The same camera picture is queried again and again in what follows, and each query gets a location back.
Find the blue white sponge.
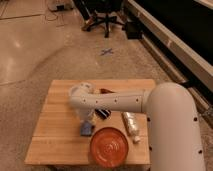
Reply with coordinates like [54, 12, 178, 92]
[80, 121, 94, 136]

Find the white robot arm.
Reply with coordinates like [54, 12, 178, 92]
[69, 82, 207, 171]

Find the red brown sausage toy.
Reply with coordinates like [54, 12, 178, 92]
[100, 88, 115, 94]

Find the black striped box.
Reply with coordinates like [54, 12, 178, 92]
[95, 109, 111, 120]

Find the orange plate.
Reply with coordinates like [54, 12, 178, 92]
[90, 127, 129, 168]

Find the black box on floor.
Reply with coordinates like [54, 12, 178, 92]
[125, 22, 143, 39]

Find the black office chair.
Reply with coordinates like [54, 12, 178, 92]
[83, 0, 124, 38]

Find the wooden table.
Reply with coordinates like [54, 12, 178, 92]
[25, 80, 150, 166]

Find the white device on floor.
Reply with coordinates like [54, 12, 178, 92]
[45, 0, 74, 12]

